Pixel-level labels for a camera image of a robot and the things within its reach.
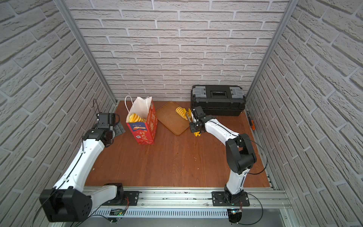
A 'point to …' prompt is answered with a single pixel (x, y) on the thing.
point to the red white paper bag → (145, 132)
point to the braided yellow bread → (134, 117)
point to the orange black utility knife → (250, 121)
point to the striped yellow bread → (182, 112)
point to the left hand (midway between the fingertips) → (114, 127)
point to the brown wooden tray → (168, 116)
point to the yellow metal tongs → (196, 133)
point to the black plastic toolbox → (219, 100)
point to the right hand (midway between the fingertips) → (196, 126)
